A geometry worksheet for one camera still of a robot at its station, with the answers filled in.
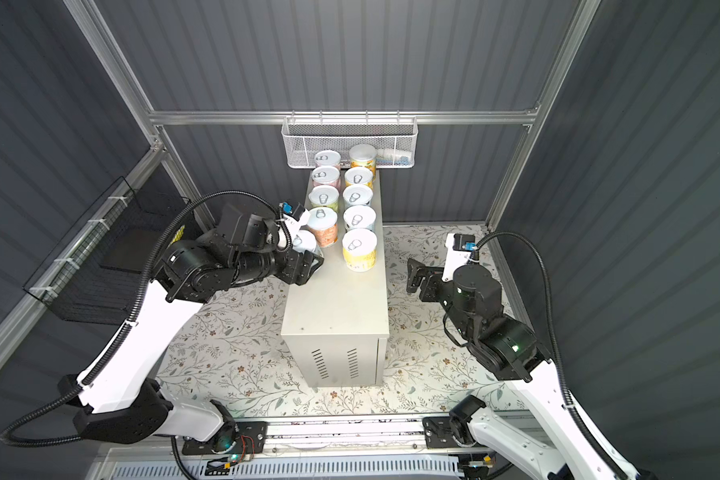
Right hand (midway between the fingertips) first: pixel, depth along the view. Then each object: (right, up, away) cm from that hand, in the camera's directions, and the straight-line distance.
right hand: (431, 264), depth 63 cm
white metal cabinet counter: (-20, -12, -8) cm, 24 cm away
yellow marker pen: (-65, +7, +17) cm, 68 cm away
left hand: (-26, +3, 0) cm, 26 cm away
